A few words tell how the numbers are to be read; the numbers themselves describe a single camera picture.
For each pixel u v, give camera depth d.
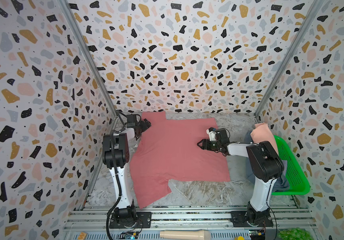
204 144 0.90
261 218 0.68
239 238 0.65
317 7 0.71
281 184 0.77
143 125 1.00
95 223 0.73
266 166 0.54
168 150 1.00
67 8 0.69
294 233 0.66
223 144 0.80
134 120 0.88
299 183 0.82
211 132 0.94
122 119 0.82
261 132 0.93
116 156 0.59
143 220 0.73
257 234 0.72
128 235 0.70
